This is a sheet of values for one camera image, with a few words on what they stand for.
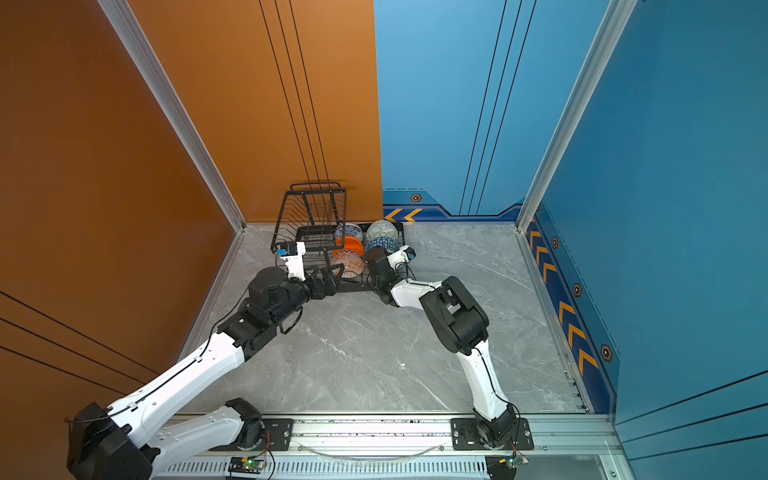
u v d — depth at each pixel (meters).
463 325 0.56
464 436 0.72
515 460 0.70
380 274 0.79
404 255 0.91
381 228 1.12
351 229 1.11
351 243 1.02
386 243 1.09
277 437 0.74
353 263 1.03
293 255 0.66
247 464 0.71
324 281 0.67
